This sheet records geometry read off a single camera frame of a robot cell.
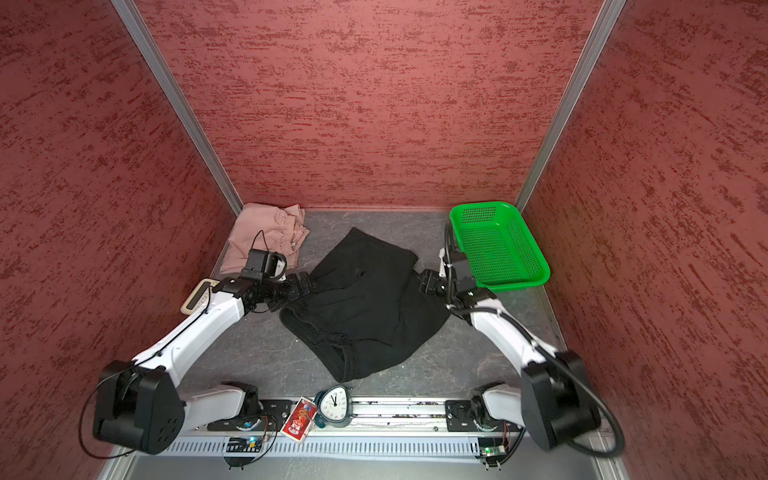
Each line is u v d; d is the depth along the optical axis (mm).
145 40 752
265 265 668
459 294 656
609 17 715
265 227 1113
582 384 387
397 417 758
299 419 723
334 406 725
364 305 924
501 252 1129
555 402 408
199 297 945
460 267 662
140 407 396
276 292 698
